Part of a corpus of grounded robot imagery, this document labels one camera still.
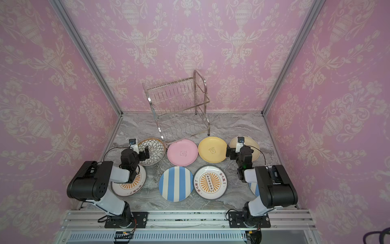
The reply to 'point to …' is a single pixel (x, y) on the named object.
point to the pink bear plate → (182, 152)
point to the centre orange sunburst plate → (210, 182)
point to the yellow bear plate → (213, 150)
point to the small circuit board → (123, 235)
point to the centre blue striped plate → (175, 184)
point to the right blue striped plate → (254, 188)
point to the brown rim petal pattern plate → (157, 150)
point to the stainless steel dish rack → (180, 107)
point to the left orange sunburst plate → (130, 189)
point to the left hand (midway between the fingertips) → (140, 146)
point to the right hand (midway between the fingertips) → (236, 144)
